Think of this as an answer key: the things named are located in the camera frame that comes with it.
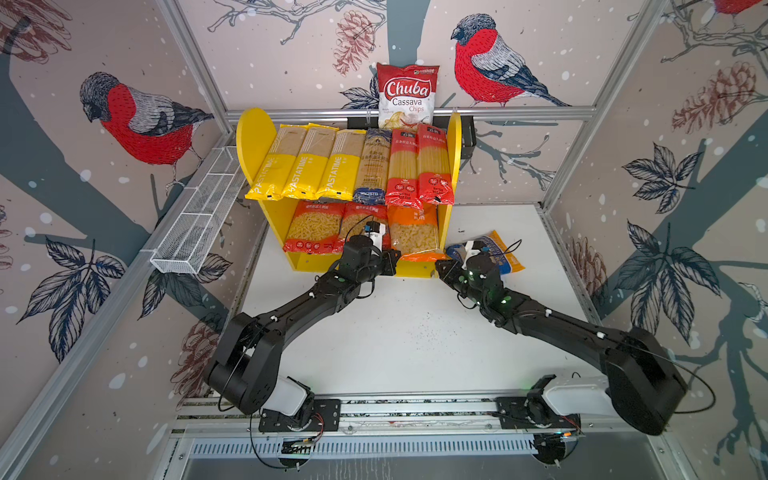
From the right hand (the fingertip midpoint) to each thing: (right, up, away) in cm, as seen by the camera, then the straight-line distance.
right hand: (431, 267), depth 83 cm
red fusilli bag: (-35, +12, +9) cm, 38 cm away
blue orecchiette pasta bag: (+25, +5, +21) cm, 33 cm away
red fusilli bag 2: (-23, +15, +12) cm, 30 cm away
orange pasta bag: (-4, +10, +7) cm, 13 cm away
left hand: (-8, +4, -1) cm, 9 cm away
